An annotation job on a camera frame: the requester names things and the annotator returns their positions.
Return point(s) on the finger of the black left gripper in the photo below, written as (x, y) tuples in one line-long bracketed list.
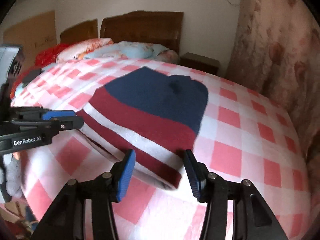
[(71, 122)]

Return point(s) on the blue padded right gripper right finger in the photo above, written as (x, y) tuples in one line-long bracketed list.
[(252, 216)]

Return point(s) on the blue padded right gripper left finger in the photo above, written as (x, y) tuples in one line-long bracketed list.
[(65, 218)]

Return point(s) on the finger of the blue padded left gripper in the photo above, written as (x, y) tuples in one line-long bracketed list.
[(56, 114)]

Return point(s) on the red white navy striped sweater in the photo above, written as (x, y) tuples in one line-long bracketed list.
[(156, 115)]

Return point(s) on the dark folded cloth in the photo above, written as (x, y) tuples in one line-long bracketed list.
[(31, 76)]

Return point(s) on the red dotted blanket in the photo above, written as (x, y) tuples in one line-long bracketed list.
[(49, 55)]

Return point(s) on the pink floral pillow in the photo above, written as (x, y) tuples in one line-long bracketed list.
[(79, 50)]

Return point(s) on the light blue floral pillow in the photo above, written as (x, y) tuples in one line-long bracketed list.
[(127, 50)]

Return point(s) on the small dark wooden headboard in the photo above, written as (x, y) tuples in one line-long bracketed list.
[(80, 32)]

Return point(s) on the large dark wooden headboard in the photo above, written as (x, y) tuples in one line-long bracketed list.
[(158, 27)]

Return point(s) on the dark wooden nightstand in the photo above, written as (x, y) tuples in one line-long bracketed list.
[(201, 63)]

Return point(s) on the floral pink curtain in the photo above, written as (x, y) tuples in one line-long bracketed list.
[(276, 53)]

